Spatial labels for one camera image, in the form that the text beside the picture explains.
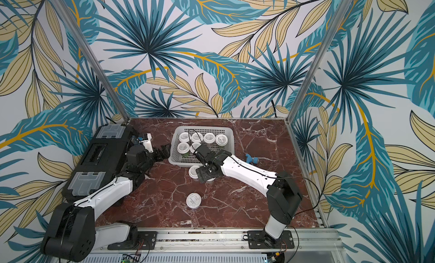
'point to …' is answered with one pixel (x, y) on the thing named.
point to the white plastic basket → (178, 159)
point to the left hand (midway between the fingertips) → (163, 146)
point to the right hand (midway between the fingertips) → (208, 172)
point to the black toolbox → (99, 160)
